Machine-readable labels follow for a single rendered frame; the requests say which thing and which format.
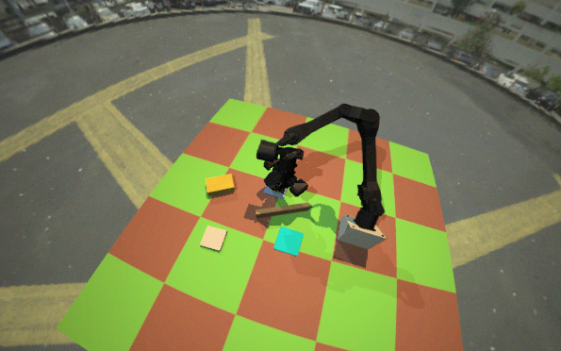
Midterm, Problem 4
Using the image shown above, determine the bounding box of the yellow rectangular block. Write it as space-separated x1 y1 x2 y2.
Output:
206 174 235 196

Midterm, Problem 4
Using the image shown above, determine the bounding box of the beige flat square tile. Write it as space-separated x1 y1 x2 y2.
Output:
200 226 227 251

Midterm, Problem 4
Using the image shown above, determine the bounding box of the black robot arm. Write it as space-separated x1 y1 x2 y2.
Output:
256 104 385 231

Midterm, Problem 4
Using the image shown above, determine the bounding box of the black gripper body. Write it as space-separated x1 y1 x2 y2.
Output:
263 158 308 197

